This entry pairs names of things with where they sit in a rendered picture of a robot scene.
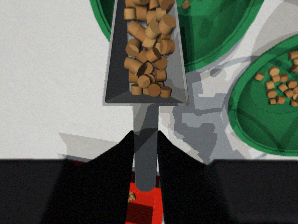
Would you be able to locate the green bowl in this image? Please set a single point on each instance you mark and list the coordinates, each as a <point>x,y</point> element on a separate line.
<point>209,28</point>
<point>271,129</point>

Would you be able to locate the grey scoop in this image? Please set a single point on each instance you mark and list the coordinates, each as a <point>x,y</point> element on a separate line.
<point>117,92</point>

